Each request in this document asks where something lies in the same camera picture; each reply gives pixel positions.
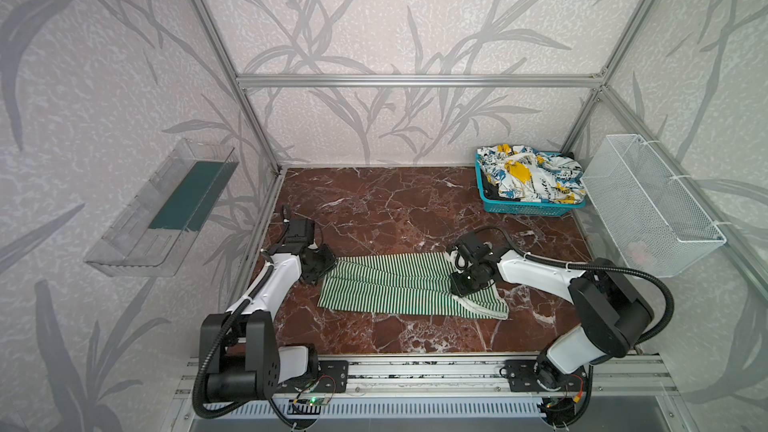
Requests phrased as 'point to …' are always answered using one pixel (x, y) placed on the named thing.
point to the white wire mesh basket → (656, 222)
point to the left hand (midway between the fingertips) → (338, 253)
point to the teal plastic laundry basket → (527, 208)
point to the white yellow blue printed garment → (522, 172)
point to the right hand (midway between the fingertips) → (453, 279)
